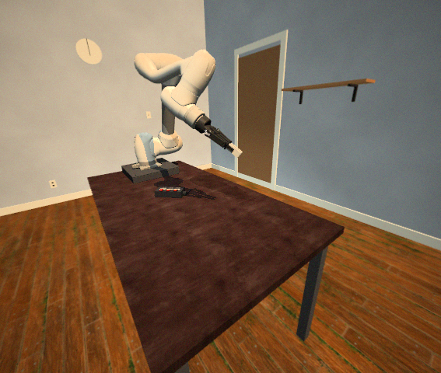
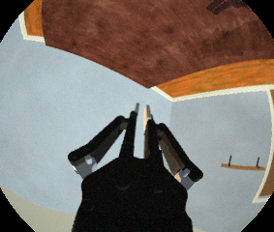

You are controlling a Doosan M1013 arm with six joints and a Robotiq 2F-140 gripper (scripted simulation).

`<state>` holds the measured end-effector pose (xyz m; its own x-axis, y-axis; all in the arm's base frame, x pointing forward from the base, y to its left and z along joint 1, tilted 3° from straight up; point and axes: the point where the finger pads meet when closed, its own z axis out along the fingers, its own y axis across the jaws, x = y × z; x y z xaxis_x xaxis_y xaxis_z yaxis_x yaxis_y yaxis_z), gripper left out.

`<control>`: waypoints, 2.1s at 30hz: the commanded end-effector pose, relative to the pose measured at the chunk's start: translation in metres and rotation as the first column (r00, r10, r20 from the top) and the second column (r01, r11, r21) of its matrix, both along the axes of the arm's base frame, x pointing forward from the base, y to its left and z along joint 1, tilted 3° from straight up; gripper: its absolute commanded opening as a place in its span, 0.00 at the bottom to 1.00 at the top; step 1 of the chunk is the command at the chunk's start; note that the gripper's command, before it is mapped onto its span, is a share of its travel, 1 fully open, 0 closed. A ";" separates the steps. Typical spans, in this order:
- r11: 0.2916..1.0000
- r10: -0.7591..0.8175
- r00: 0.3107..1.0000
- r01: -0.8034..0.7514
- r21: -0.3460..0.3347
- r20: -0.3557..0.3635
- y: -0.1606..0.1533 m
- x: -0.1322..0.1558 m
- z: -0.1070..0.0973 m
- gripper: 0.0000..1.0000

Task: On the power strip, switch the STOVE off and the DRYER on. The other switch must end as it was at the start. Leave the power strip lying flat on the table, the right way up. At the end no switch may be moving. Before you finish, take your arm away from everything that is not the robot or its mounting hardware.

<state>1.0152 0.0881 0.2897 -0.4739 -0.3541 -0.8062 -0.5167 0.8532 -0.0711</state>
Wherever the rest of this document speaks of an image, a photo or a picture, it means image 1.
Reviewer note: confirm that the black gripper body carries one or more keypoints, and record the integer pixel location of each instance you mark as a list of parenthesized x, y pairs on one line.
[(203, 123)]

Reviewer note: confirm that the grey power strip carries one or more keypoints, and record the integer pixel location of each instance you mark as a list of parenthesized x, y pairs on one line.
[(177, 192)]

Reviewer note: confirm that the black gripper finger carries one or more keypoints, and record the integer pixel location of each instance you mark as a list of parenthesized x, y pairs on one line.
[(224, 137), (222, 142)]

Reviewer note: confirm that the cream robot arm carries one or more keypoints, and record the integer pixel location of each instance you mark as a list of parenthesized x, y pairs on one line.
[(184, 81)]

